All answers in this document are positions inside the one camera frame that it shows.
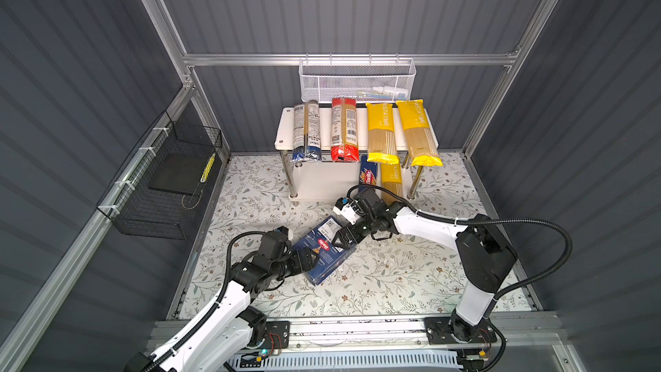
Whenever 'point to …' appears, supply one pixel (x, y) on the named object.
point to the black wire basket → (160, 189)
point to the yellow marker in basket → (207, 168)
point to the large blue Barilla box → (320, 241)
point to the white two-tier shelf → (324, 181)
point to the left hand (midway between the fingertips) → (309, 260)
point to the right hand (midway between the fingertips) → (343, 238)
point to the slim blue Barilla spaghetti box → (368, 172)
